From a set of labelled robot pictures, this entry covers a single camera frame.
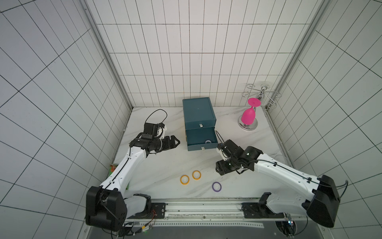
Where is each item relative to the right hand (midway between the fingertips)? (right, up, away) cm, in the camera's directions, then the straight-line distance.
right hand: (216, 169), depth 77 cm
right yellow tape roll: (-10, -6, +8) cm, 14 cm away
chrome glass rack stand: (+32, +40, +8) cm, 52 cm away
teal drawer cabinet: (-10, +33, +13) cm, 37 cm away
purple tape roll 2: (-1, -12, +2) cm, 12 cm away
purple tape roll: (-3, +13, +12) cm, 19 cm away
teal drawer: (-9, +24, +8) cm, 27 cm away
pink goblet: (+22, +30, +12) cm, 39 cm away
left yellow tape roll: (-16, -9, +4) cm, 19 cm away
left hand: (-24, +12, +4) cm, 27 cm away
